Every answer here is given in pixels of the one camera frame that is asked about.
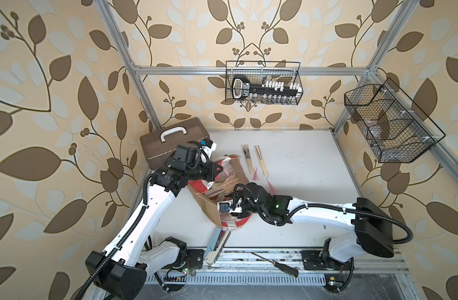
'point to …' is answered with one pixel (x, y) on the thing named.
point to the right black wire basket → (395, 129)
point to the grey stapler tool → (217, 244)
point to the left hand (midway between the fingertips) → (219, 165)
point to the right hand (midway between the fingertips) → (227, 197)
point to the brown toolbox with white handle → (159, 145)
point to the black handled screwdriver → (288, 269)
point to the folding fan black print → (245, 149)
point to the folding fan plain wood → (263, 167)
